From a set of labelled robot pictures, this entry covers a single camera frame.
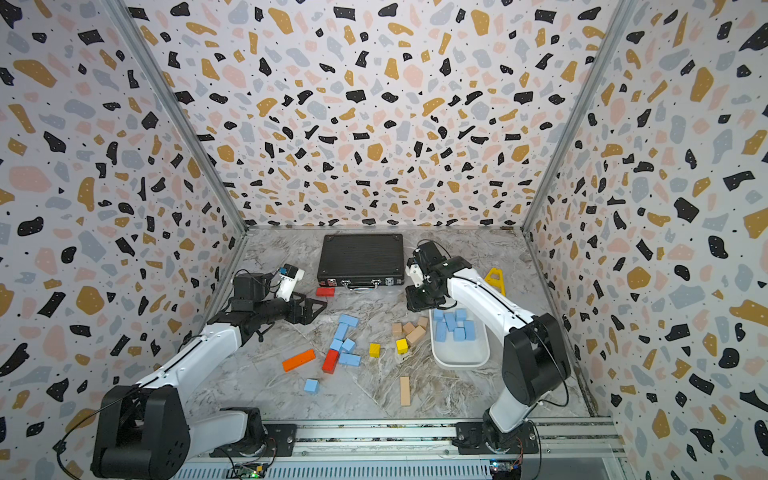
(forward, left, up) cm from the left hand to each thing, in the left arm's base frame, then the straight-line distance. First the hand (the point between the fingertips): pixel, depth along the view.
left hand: (316, 299), depth 85 cm
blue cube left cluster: (-8, -5, -11) cm, 15 cm away
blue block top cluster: (0, -6, -13) cm, 15 cm away
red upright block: (-13, -4, -12) cm, 18 cm away
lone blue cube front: (-20, +1, -12) cm, 23 cm away
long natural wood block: (-21, -25, -14) cm, 35 cm away
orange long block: (-12, +6, -14) cm, 19 cm away
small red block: (+11, +2, -14) cm, 18 cm away
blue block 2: (-3, -5, -13) cm, 15 cm away
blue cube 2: (+1, -43, -12) cm, 45 cm away
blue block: (-4, -45, -13) cm, 47 cm away
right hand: (-1, -27, -2) cm, 27 cm away
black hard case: (+20, -11, -9) cm, 25 cm away
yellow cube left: (-10, -16, -12) cm, 22 cm away
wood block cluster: (-5, -28, -12) cm, 30 cm away
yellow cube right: (-9, -24, -12) cm, 28 cm away
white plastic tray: (-10, -43, -15) cm, 47 cm away
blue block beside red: (-13, -9, -12) cm, 20 cm away
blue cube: (-5, -42, -13) cm, 44 cm away
